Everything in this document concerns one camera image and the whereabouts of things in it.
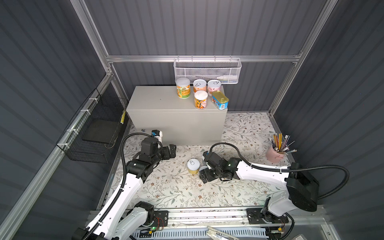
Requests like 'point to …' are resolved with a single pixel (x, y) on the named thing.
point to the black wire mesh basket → (90, 136)
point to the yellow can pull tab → (193, 165)
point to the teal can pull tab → (203, 167)
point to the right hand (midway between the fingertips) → (206, 175)
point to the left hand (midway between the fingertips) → (167, 146)
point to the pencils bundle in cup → (280, 145)
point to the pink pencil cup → (272, 156)
